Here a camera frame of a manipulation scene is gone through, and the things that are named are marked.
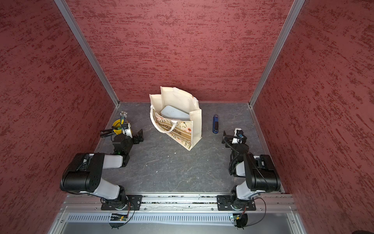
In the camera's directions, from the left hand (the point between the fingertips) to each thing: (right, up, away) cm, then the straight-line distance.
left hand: (135, 132), depth 93 cm
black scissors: (-23, -1, +7) cm, 24 cm away
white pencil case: (+25, +13, -1) cm, 28 cm away
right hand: (+62, 0, -4) cm, 63 cm away
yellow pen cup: (-13, +5, +3) cm, 14 cm away
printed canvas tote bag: (+33, 0, -9) cm, 35 cm away
